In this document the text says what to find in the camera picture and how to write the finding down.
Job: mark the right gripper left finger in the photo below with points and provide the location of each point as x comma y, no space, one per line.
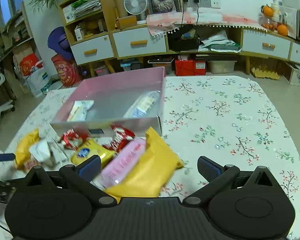
79,178

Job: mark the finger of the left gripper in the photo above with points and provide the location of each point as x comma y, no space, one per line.
7,157

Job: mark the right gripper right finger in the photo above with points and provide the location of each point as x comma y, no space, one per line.
220,178

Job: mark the small yellow snack bag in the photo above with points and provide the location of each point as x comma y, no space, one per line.
22,152

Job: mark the yellow cracker bag blue logo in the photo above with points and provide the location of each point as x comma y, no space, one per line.
90,148

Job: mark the pink snack packet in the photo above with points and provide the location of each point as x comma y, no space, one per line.
123,163

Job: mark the red snack packet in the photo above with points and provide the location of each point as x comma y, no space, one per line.
72,139
120,139

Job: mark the large yellow snack bag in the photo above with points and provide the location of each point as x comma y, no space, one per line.
153,170

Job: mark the white snack bag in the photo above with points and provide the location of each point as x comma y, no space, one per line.
46,151

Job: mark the floral tablecloth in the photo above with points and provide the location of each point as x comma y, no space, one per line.
230,120

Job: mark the white wafer packet in box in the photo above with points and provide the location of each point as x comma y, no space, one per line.
79,110

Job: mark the white shopping bag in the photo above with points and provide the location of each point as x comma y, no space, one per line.
38,81

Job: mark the pink cardboard box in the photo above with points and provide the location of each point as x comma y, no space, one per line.
113,94

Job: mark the red printed bag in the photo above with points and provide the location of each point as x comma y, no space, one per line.
67,70

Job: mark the clear plastic storage bin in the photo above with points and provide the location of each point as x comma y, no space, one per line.
221,67

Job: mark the red storage box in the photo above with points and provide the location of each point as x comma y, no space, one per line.
190,67

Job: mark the long white drawer cabinet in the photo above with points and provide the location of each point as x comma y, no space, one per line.
254,42

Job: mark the wooden shelf cabinet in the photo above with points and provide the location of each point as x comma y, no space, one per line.
89,26

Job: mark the pink cabinet cloth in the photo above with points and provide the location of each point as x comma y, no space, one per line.
159,24

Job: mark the fruit bowl with oranges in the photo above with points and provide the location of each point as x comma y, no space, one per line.
272,19

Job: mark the small white desk fan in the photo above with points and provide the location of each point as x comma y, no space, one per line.
137,8

